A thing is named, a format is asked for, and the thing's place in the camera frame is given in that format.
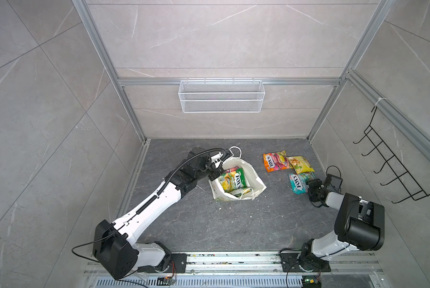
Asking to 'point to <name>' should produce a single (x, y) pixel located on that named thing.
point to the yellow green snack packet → (233, 180)
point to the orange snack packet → (277, 161)
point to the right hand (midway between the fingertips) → (306, 181)
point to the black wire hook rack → (403, 176)
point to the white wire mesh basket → (220, 96)
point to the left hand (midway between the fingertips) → (222, 155)
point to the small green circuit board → (308, 281)
